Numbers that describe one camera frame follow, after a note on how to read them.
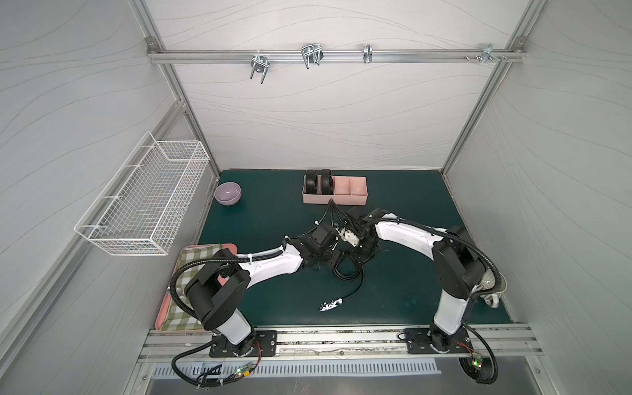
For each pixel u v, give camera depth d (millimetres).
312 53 767
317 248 673
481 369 715
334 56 788
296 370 638
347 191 1117
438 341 653
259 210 1113
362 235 672
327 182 1013
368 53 783
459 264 484
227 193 1076
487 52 765
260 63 793
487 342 716
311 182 1016
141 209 684
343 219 752
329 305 780
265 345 740
